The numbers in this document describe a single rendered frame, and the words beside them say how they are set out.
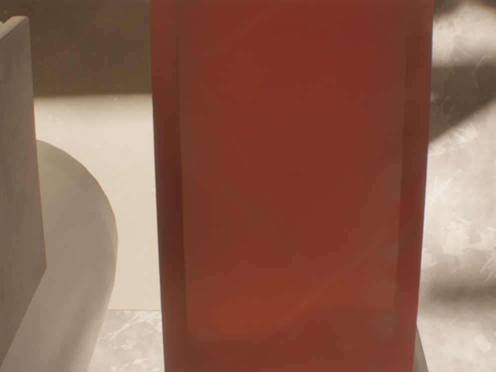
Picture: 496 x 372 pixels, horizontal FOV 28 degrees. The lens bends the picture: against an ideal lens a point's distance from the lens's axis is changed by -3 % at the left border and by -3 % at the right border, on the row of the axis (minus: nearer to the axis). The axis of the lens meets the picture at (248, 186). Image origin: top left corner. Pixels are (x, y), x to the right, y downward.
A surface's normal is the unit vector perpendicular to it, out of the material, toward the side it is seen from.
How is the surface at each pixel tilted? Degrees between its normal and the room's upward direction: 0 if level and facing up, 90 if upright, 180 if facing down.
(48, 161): 96
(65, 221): 90
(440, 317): 0
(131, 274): 0
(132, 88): 0
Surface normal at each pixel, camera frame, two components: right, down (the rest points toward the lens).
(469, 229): -0.03, 0.35
